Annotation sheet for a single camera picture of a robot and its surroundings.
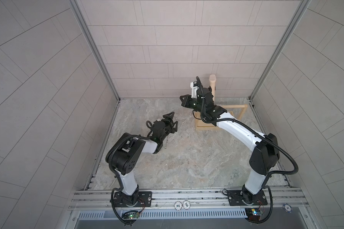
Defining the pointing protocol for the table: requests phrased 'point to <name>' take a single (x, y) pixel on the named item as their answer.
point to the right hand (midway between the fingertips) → (178, 97)
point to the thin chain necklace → (166, 147)
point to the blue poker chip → (287, 208)
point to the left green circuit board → (134, 215)
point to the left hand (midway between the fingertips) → (179, 114)
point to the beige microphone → (212, 78)
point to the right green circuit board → (253, 214)
